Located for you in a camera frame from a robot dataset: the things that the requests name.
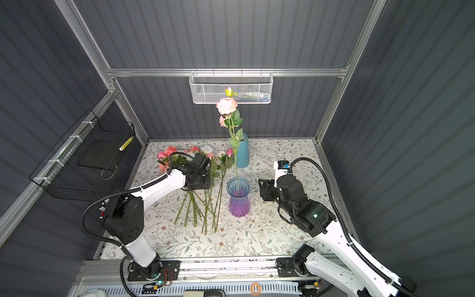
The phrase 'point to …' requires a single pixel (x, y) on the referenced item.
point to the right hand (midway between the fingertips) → (265, 182)
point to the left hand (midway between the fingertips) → (207, 184)
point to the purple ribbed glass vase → (238, 189)
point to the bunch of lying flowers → (201, 205)
